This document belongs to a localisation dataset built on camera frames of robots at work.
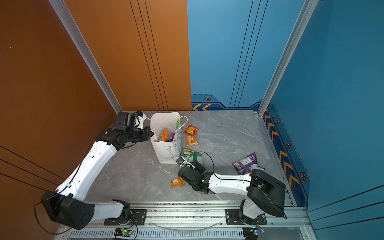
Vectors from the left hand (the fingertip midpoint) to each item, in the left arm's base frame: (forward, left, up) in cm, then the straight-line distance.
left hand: (153, 131), depth 78 cm
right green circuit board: (-41, -49, -24) cm, 68 cm away
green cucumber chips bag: (+10, -11, -4) cm, 15 cm away
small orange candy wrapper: (-18, -12, -22) cm, 31 cm away
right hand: (-10, -20, -17) cm, 28 cm away
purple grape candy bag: (+5, -8, -11) cm, 14 cm away
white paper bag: (-7, -7, -8) cm, 13 cm away
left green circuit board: (-41, +10, -25) cm, 49 cm away
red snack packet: (+18, -19, -21) cm, 33 cm away
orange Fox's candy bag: (+4, -3, -9) cm, 11 cm away
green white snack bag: (-5, -20, -17) cm, 26 cm away
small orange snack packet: (+10, -18, -22) cm, 31 cm away
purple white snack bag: (-9, -51, -20) cm, 56 cm away
